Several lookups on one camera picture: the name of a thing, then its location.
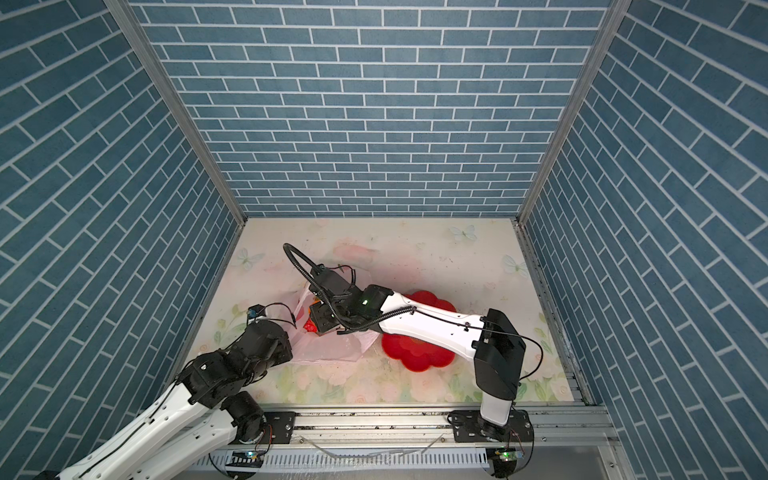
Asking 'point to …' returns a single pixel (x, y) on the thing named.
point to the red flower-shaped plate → (418, 354)
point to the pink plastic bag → (309, 346)
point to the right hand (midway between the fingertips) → (311, 311)
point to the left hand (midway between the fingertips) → (294, 341)
